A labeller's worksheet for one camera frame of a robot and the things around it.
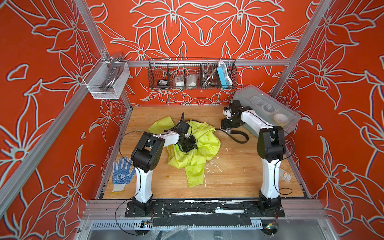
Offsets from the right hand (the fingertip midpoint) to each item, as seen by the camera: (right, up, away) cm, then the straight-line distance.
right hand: (222, 124), depth 100 cm
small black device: (-40, +27, -5) cm, 49 cm away
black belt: (+8, -5, 0) cm, 9 cm away
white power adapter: (-29, +28, -8) cm, 41 cm away
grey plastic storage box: (+31, +10, -5) cm, 33 cm away
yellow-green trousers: (-20, -20, -17) cm, 33 cm away
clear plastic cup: (-22, +29, -7) cm, 37 cm away
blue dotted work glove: (-62, -28, -15) cm, 70 cm away
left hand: (-17, -15, -3) cm, 23 cm away
